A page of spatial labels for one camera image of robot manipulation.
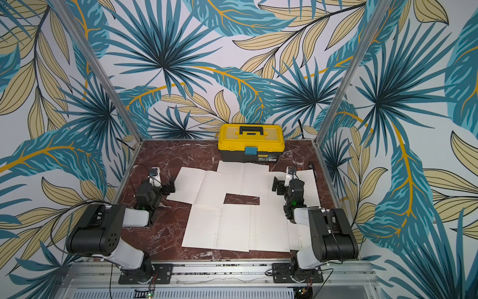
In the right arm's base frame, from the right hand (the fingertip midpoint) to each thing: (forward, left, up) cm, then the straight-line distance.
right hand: (286, 177), depth 93 cm
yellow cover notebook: (+1, +47, -9) cm, 48 cm away
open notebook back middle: (+5, +19, -9) cm, 22 cm away
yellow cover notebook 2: (-21, +30, -10) cm, 38 cm away
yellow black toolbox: (+17, +17, +8) cm, 25 cm away
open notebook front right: (-26, -3, -9) cm, 27 cm away
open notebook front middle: (-22, +11, -9) cm, 26 cm away
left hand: (+1, +61, +1) cm, 61 cm away
